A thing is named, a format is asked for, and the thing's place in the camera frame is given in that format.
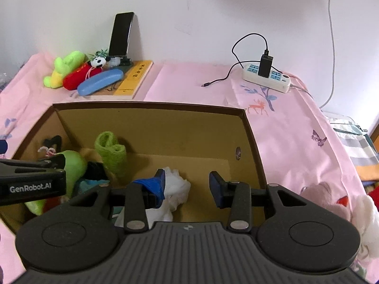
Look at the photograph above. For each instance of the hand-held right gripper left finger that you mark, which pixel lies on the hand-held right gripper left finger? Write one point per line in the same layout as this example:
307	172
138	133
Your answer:
154	187

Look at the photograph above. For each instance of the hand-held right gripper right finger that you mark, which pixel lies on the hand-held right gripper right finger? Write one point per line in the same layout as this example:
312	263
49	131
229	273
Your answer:
216	190

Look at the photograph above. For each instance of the white cloth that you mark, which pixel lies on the white cloth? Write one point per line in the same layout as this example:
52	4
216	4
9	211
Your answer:
177	189

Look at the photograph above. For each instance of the round green plush toy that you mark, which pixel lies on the round green plush toy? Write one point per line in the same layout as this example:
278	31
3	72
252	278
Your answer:
74	165

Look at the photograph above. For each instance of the green sock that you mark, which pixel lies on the green sock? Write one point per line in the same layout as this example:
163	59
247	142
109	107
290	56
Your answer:
114	153

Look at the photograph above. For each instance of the teal knit cloth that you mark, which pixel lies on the teal knit cloth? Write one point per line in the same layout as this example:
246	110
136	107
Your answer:
88	185

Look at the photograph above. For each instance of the black cloth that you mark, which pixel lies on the black cloth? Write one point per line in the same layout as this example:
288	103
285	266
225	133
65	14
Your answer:
96	170

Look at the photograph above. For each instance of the brown cardboard box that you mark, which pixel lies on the brown cardboard box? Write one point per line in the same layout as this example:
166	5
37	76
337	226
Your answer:
189	136

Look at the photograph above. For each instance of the pink printed bedsheet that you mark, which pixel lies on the pink printed bedsheet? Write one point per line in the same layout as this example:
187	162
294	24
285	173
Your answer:
290	130

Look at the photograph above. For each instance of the pink plush toy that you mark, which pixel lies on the pink plush toy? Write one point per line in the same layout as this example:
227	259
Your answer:
322	196

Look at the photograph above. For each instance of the yellow book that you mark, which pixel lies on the yellow book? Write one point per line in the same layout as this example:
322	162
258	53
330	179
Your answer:
136	80

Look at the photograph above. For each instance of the red plush toy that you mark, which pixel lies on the red plush toy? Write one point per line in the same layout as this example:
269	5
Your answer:
78	77

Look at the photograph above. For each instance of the blue glasses case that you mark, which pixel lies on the blue glasses case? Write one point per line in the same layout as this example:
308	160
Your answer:
100	81

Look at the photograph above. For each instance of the white power strip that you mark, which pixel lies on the white power strip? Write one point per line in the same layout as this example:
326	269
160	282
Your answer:
266	81

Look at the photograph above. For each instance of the bright green frog plush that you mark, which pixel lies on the bright green frog plush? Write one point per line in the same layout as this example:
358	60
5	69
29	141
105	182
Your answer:
63	66

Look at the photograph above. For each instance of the black phone stand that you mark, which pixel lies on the black phone stand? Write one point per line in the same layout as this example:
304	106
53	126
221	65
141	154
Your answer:
124	60

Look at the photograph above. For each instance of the black charger plug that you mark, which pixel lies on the black charger plug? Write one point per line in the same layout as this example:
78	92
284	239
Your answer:
265	65

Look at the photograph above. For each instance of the panda plush toy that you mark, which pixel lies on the panda plush toy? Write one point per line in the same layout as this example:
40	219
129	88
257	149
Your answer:
99	60

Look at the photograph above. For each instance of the striped cloth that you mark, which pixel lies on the striped cloth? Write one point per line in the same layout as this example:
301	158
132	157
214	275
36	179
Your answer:
355	142

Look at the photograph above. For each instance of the black smartphone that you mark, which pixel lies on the black smartphone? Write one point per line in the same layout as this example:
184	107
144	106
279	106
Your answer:
120	34

